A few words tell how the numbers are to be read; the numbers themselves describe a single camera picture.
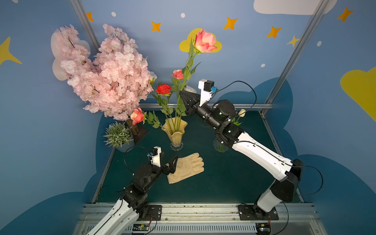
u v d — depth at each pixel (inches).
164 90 30.1
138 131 41.1
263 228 28.7
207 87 19.1
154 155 25.1
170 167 26.2
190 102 21.1
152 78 31.5
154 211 29.5
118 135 33.9
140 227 28.3
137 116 26.1
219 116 18.5
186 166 35.7
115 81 23.5
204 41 16.1
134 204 21.5
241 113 32.3
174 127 35.7
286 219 28.9
